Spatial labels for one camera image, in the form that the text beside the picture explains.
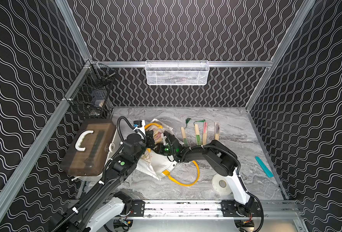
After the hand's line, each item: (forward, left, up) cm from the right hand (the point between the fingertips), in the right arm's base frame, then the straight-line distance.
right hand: (152, 148), depth 94 cm
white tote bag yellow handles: (-10, -2, -2) cm, 10 cm away
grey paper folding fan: (+17, -45, -3) cm, 48 cm away
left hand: (-3, -3, +24) cm, 24 cm away
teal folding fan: (-14, -71, -4) cm, 72 cm away
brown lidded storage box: (-10, +32, +14) cm, 36 cm away
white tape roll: (-21, -41, -3) cm, 46 cm away
